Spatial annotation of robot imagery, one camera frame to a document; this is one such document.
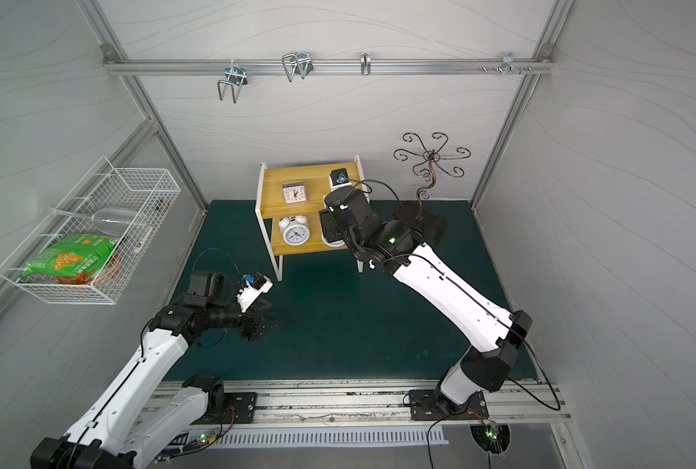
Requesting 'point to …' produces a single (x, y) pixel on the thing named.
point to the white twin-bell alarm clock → (294, 230)
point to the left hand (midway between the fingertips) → (273, 314)
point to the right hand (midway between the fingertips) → (338, 208)
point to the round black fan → (494, 437)
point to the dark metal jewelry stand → (421, 215)
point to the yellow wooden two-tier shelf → (270, 203)
